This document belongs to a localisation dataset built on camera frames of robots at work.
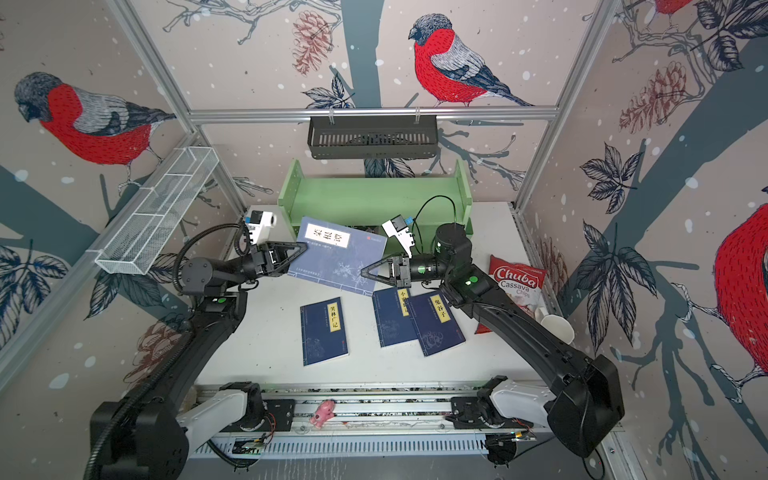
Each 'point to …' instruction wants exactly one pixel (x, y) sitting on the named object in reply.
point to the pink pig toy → (323, 413)
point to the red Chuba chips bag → (523, 282)
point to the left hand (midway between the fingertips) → (302, 258)
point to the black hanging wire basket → (373, 138)
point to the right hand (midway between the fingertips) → (361, 281)
